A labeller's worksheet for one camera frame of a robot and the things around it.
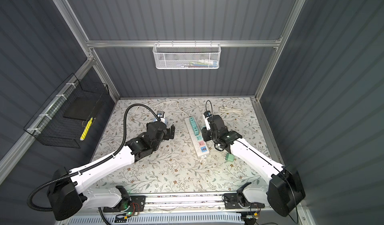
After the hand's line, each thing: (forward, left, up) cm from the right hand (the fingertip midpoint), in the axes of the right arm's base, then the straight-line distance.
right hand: (206, 129), depth 83 cm
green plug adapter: (-10, -14, -14) cm, 22 cm away
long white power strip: (-4, +4, -13) cm, 15 cm away
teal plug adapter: (+14, +10, -9) cm, 19 cm away
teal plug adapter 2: (+10, +7, -9) cm, 15 cm away
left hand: (0, +23, +6) cm, 23 cm away
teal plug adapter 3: (+5, +6, -9) cm, 12 cm away
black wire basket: (-2, +69, +14) cm, 71 cm away
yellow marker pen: (-8, +57, +13) cm, 59 cm away
